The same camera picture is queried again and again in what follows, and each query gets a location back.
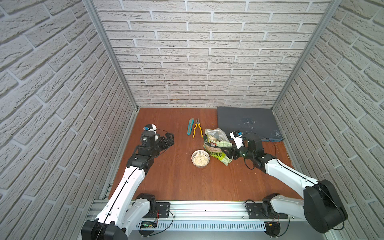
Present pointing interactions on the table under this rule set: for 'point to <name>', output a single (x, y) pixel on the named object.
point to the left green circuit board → (148, 225)
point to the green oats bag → (214, 140)
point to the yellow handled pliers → (197, 123)
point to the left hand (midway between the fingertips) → (166, 133)
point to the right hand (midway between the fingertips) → (223, 148)
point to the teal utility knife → (190, 123)
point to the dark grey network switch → (259, 121)
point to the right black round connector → (272, 228)
